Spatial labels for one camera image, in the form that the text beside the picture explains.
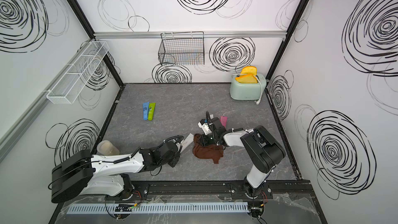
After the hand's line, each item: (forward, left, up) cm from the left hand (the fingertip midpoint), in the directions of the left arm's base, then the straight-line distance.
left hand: (178, 154), depth 85 cm
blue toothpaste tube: (+28, +25, +1) cm, 38 cm away
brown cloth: (+2, -18, +1) cm, 18 cm away
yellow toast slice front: (+41, -40, +20) cm, 61 cm away
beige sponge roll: (-1, +37, +7) cm, 37 cm away
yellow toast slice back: (+48, -42, +22) cm, 67 cm away
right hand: (+8, -10, 0) cm, 13 cm away
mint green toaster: (+39, -42, +10) cm, 59 cm away
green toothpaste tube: (+27, +21, +1) cm, 35 cm away
